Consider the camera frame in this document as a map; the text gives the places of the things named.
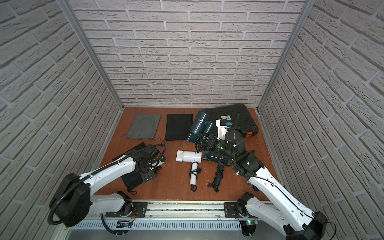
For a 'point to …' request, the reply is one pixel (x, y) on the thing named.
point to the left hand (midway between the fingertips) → (148, 168)
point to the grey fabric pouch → (143, 126)
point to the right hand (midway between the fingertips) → (203, 135)
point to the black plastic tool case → (237, 116)
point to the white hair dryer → (193, 157)
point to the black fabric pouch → (178, 126)
